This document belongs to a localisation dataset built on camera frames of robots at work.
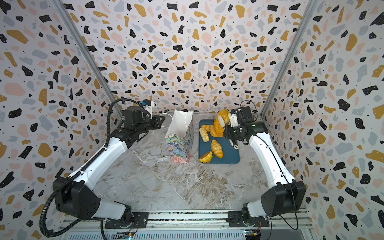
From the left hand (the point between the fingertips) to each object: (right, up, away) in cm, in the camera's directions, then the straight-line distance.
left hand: (165, 114), depth 77 cm
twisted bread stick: (+24, -7, +32) cm, 40 cm away
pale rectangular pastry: (+21, -12, +26) cm, 35 cm away
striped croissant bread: (+29, -20, +20) cm, 41 cm away
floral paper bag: (+8, -11, -2) cm, 14 cm away
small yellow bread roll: (+22, -25, +13) cm, 36 cm away
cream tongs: (+30, -3, +6) cm, 31 cm away
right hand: (+30, -8, +1) cm, 31 cm away
